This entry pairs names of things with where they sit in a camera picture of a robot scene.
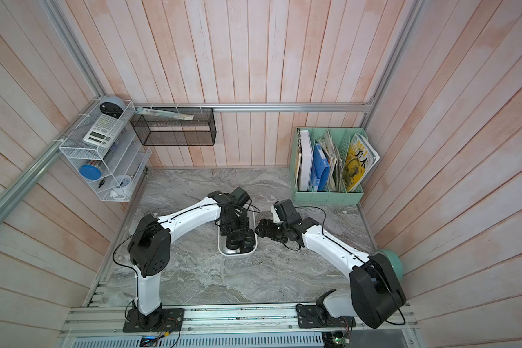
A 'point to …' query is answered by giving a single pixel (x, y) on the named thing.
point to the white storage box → (222, 242)
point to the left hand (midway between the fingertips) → (241, 235)
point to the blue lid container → (90, 172)
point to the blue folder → (320, 170)
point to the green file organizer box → (318, 196)
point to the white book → (306, 162)
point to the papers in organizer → (336, 167)
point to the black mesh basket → (164, 130)
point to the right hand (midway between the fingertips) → (261, 230)
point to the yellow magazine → (361, 157)
